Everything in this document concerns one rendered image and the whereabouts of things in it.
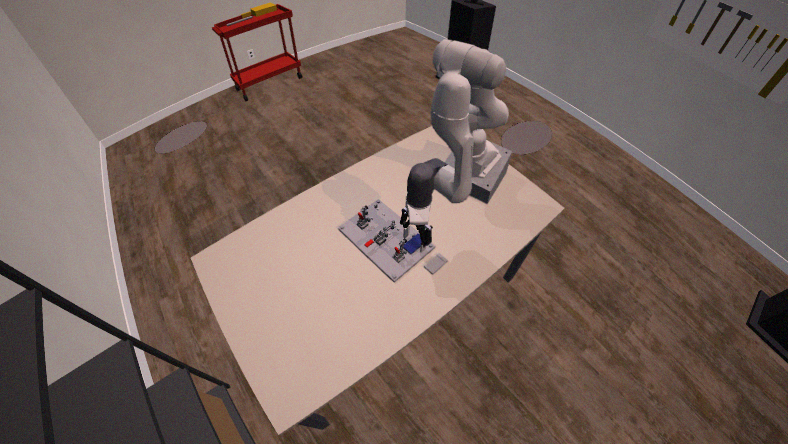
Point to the blue rectangular plate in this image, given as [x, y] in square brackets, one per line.
[413, 244]

